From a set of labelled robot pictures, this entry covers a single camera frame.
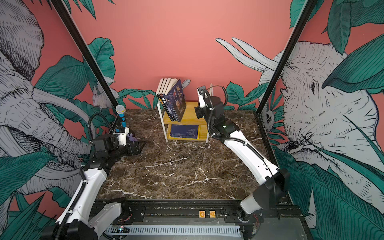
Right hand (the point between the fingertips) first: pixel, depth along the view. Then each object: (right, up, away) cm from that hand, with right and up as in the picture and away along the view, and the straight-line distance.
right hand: (197, 96), depth 71 cm
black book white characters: (-17, -2, +6) cm, 18 cm away
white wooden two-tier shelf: (-5, -10, +17) cm, 20 cm away
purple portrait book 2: (-8, +1, +22) cm, 24 cm away
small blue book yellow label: (-9, -18, +28) cm, 34 cm away
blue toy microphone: (-47, -5, +18) cm, 50 cm away
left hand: (-32, -22, +8) cm, 39 cm away
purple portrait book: (-12, +1, +10) cm, 16 cm away
